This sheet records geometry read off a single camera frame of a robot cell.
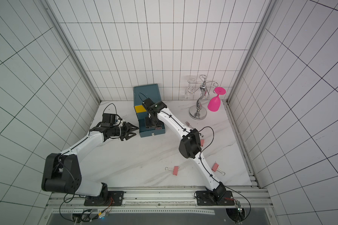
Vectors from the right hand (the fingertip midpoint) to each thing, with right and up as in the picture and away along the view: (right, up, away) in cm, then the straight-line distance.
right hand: (145, 128), depth 90 cm
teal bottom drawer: (-1, -3, +5) cm, 6 cm away
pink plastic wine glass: (+47, +16, +4) cm, 50 cm away
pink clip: (+19, -25, -6) cm, 32 cm away
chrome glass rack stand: (+40, +26, +1) cm, 48 cm away
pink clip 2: (+44, -23, -7) cm, 50 cm away
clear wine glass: (+30, +26, 0) cm, 40 cm away
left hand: (-4, -2, -5) cm, 6 cm away
